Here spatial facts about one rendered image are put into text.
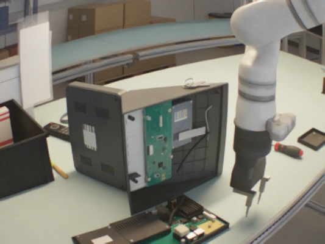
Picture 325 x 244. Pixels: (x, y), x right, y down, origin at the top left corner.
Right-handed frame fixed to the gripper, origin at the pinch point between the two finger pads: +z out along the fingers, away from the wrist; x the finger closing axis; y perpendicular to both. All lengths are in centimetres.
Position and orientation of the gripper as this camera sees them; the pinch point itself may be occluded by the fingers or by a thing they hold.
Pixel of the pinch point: (252, 210)
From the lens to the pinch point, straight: 71.9
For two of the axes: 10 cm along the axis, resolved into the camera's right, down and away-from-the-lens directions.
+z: 0.1, 9.2, 3.9
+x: -6.3, 3.1, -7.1
